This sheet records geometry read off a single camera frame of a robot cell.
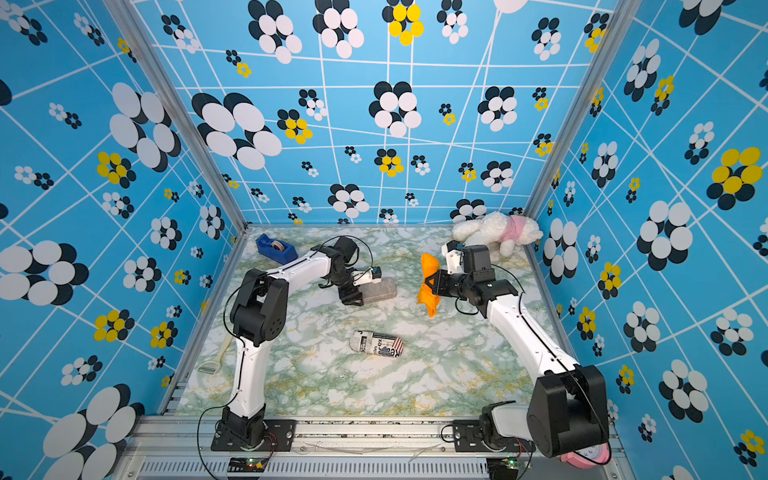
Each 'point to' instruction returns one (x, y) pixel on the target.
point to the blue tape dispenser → (276, 249)
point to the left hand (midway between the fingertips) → (362, 290)
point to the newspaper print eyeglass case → (375, 343)
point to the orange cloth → (430, 266)
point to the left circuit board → (247, 465)
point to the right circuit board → (503, 466)
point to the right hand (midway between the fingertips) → (432, 279)
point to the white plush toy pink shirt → (507, 232)
